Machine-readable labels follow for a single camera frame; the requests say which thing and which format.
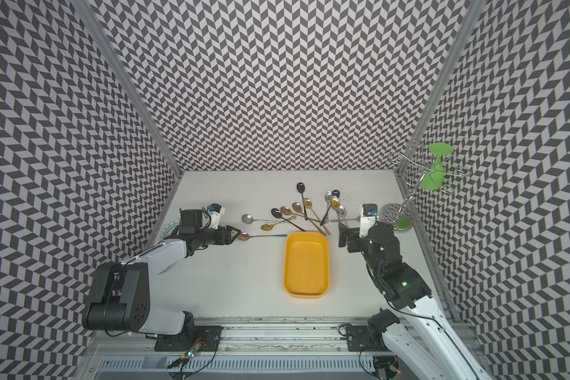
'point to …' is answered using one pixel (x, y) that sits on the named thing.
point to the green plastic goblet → (433, 179)
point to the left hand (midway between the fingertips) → (233, 233)
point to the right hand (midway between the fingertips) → (355, 227)
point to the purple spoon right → (335, 192)
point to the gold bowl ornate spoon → (336, 204)
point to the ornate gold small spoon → (269, 226)
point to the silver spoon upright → (328, 199)
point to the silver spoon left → (248, 218)
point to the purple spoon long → (301, 188)
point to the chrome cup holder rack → (417, 166)
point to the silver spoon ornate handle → (343, 213)
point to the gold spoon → (308, 204)
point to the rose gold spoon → (297, 207)
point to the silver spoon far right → (357, 218)
